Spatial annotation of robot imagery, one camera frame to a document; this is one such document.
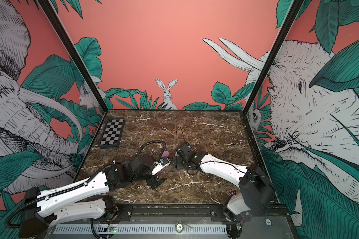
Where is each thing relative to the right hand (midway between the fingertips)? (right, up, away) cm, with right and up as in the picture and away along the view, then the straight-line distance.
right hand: (177, 163), depth 83 cm
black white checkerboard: (-46, +15, +18) cm, 52 cm away
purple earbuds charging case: (-8, +3, +14) cm, 17 cm away
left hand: (-7, 0, -9) cm, 12 cm away
